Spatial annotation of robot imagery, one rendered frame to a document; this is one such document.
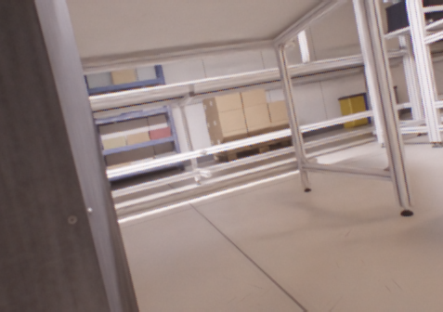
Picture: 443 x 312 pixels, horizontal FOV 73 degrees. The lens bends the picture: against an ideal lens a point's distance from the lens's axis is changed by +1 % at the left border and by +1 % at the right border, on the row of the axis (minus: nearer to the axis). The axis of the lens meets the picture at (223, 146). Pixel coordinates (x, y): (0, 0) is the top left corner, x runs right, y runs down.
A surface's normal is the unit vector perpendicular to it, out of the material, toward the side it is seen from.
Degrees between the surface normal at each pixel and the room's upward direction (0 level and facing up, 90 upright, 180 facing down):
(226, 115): 90
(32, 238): 90
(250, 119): 90
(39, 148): 90
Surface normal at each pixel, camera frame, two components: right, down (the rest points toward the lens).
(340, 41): 0.29, -0.01
